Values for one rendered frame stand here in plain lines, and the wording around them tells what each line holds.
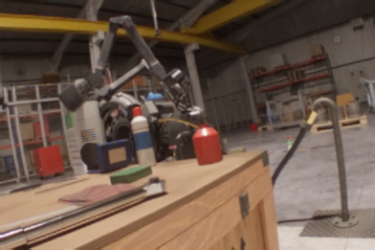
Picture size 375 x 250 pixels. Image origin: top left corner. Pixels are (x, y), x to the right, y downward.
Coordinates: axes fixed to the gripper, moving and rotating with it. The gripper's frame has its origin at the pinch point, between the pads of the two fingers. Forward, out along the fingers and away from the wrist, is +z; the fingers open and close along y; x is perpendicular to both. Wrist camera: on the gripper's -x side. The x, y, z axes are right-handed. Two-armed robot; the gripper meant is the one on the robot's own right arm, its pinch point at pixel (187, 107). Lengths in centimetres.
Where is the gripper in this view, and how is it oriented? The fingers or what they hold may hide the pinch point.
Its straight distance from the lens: 145.6
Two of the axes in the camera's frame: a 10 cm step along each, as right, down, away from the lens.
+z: 6.5, 7.5, 1.1
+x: -7.3, 6.6, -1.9
